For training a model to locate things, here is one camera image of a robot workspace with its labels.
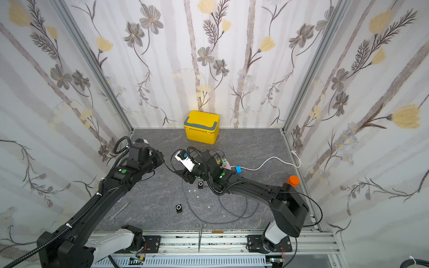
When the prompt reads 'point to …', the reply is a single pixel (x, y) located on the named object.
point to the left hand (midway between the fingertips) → (166, 154)
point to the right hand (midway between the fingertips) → (179, 165)
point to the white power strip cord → (271, 158)
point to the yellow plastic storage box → (202, 127)
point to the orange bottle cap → (293, 180)
